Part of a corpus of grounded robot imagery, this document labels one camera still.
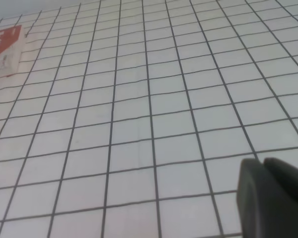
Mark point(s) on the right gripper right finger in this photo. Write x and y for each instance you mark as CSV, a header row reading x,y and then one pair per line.
x,y
285,174

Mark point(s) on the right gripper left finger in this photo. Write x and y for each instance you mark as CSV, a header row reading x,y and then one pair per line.
x,y
265,209

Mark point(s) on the red and white book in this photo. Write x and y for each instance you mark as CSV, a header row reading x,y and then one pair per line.
x,y
12,41

